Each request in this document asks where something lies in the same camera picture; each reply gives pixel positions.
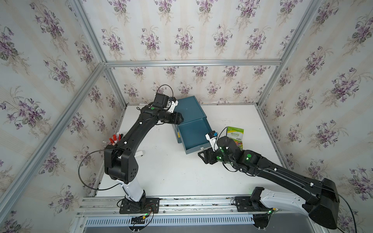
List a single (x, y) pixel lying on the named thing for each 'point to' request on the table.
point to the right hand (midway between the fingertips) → (204, 152)
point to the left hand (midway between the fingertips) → (180, 119)
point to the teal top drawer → (193, 135)
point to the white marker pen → (139, 154)
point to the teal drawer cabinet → (190, 109)
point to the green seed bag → (237, 134)
